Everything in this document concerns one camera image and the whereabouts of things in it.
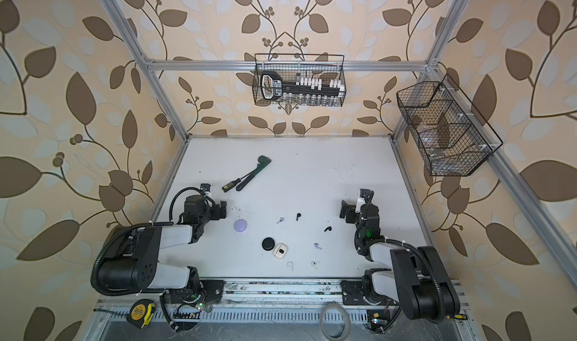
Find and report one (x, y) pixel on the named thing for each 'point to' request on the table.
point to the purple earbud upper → (281, 220)
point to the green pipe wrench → (264, 162)
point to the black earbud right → (330, 228)
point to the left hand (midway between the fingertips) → (214, 200)
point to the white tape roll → (348, 318)
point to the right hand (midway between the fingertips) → (356, 204)
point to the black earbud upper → (298, 215)
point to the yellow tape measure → (140, 312)
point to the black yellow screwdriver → (231, 184)
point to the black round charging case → (268, 243)
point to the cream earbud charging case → (280, 251)
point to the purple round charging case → (240, 225)
